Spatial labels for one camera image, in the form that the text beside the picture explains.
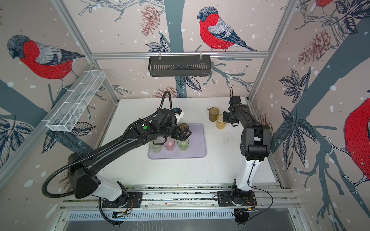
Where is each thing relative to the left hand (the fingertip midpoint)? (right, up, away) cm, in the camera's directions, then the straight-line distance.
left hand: (185, 131), depth 73 cm
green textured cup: (-20, -14, +20) cm, 31 cm away
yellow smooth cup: (+24, +1, +28) cm, 37 cm away
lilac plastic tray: (+7, -12, +19) cm, 24 cm away
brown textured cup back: (+20, +9, +31) cm, 37 cm away
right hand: (+29, +4, +26) cm, 39 cm away
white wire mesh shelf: (-61, +16, +5) cm, 64 cm away
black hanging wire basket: (-6, +45, +34) cm, 56 cm away
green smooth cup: (-2, -12, +20) cm, 23 cm away
